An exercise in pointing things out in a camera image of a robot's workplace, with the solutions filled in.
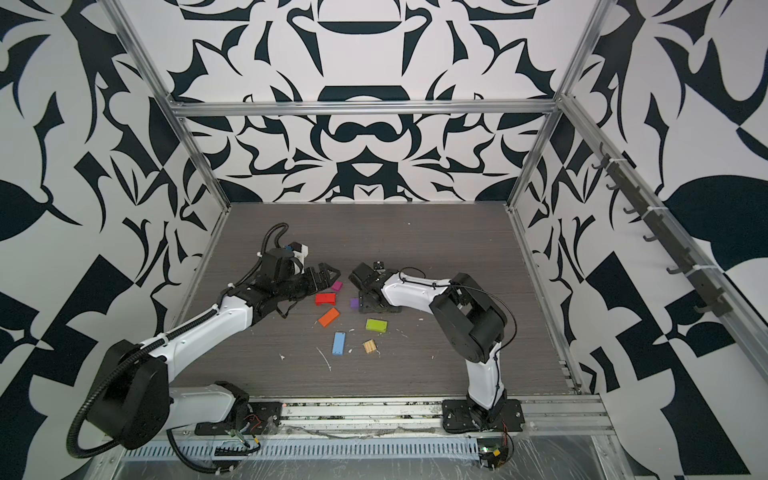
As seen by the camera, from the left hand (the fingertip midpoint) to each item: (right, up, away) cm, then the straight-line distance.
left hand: (332, 272), depth 84 cm
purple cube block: (+5, -11, +9) cm, 15 cm away
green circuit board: (+40, -41, -12) cm, 58 cm away
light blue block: (+1, -21, +1) cm, 21 cm away
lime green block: (+12, -16, +5) cm, 21 cm away
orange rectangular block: (-2, -14, +6) cm, 16 cm away
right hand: (+12, -11, +10) cm, 19 cm away
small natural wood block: (+10, -21, +1) cm, 23 cm away
